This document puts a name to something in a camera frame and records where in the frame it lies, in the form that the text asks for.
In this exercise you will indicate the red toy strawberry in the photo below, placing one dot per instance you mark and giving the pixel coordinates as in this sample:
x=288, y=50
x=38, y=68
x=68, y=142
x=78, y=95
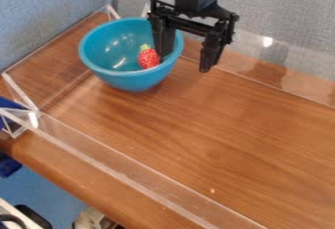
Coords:
x=148, y=57

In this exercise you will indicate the white crumpled object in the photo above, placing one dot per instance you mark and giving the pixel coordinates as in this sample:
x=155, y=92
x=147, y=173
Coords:
x=92, y=219

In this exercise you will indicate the clear acrylic left barrier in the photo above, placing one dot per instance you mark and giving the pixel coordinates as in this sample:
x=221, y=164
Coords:
x=50, y=71

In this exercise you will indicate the clear acrylic back barrier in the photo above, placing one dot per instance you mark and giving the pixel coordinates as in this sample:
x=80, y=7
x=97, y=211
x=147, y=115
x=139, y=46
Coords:
x=297, y=70

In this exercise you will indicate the blue plastic bowl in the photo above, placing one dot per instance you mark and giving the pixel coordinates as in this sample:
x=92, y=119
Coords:
x=109, y=49

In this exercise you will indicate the clear acrylic barrier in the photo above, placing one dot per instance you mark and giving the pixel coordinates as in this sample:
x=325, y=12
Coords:
x=132, y=193
x=50, y=71
x=297, y=70

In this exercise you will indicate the black and white equipment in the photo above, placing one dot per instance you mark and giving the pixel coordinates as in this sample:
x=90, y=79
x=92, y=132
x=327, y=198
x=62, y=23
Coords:
x=20, y=217

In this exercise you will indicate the clear acrylic front barrier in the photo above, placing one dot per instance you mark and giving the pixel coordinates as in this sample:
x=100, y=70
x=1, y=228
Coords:
x=132, y=193

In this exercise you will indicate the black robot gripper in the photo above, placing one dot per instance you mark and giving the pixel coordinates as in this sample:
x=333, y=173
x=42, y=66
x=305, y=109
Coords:
x=200, y=17

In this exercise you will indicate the blue table clamp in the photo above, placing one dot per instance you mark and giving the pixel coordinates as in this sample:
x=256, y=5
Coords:
x=8, y=164

